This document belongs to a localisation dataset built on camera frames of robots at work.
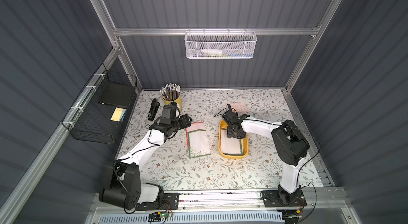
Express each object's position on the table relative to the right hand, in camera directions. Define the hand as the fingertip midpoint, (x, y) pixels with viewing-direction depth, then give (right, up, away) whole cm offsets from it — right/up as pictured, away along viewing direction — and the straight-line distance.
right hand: (233, 135), depth 96 cm
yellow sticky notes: (-58, +14, -21) cm, 63 cm away
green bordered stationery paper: (-21, -5, -4) cm, 22 cm away
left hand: (-26, +10, -10) cm, 30 cm away
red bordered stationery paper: (-24, +5, +4) cm, 25 cm away
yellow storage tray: (-7, +7, -3) cm, 10 cm away
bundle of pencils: (-38, +27, +1) cm, 47 cm away
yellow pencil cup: (-33, +21, 0) cm, 39 cm away
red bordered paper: (-3, -5, -4) cm, 7 cm away
